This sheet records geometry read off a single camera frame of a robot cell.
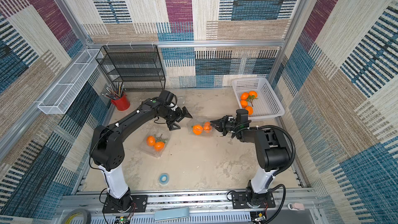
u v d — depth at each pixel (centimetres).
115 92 105
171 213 68
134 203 73
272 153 48
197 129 87
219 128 84
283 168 48
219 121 91
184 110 81
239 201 73
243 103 104
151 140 89
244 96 108
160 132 97
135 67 108
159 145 87
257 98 111
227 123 84
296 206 69
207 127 90
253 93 111
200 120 97
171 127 83
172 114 77
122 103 110
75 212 70
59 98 71
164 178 81
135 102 111
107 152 50
